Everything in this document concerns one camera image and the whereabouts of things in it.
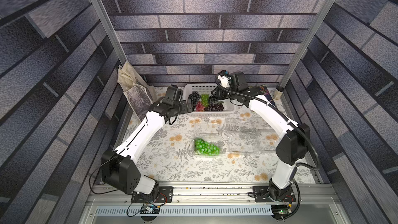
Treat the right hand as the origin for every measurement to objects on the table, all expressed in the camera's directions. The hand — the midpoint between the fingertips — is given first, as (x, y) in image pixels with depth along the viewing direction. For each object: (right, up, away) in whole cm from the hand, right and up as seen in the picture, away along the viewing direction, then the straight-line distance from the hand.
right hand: (213, 90), depth 85 cm
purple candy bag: (+42, 0, +28) cm, 51 cm away
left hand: (-16, -8, -3) cm, 18 cm away
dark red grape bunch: (+2, -10, +18) cm, 21 cm away
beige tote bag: (-42, -3, +3) cm, 42 cm away
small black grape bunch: (+1, -5, +23) cm, 23 cm away
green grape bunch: (-5, -32, 0) cm, 32 cm away
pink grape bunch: (-8, -10, +19) cm, 23 cm away
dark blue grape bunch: (-11, -3, +22) cm, 25 cm away
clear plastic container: (+23, -29, +9) cm, 38 cm away
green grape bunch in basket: (-4, -4, +24) cm, 25 cm away
